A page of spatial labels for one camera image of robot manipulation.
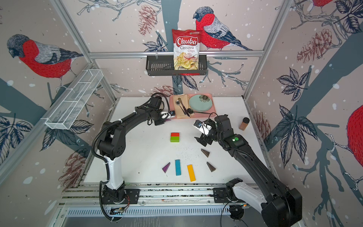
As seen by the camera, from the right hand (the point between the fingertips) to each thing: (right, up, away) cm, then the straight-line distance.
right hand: (200, 127), depth 78 cm
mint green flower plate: (+4, +16, +40) cm, 43 cm away
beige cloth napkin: (-14, +8, +32) cm, 35 cm away
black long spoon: (-5, +8, +32) cm, 34 cm away
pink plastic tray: (+13, +9, +35) cm, 38 cm away
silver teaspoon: (-15, +16, +39) cm, 44 cm away
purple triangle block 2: (-20, -25, +3) cm, 32 cm away
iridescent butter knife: (-12, +16, +40) cm, 45 cm away
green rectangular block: (-16, -11, +17) cm, 26 cm away
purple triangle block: (-20, +3, +8) cm, 22 cm away
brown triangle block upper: (+5, -18, +10) cm, 21 cm away
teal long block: (-13, -25, +5) cm, 29 cm away
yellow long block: (-5, -28, +4) cm, 28 cm away
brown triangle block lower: (+7, -25, +4) cm, 26 cm away
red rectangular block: (-16, -8, +19) cm, 26 cm away
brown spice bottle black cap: (+32, 0, +17) cm, 36 cm away
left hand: (-23, +6, +20) cm, 31 cm away
